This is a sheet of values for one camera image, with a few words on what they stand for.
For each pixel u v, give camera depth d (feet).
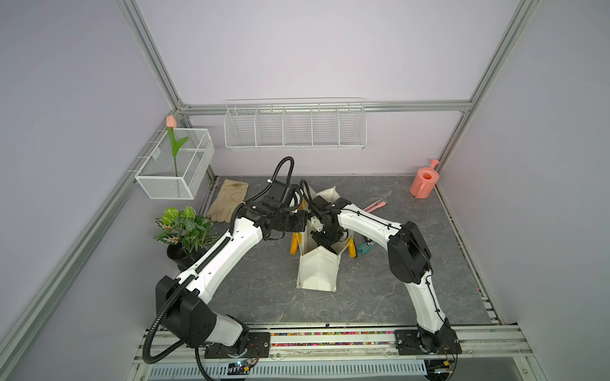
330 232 2.61
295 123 3.23
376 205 3.56
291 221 2.16
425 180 3.45
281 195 1.93
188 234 2.38
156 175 2.47
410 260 1.77
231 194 3.79
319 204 2.53
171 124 2.72
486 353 2.43
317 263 2.43
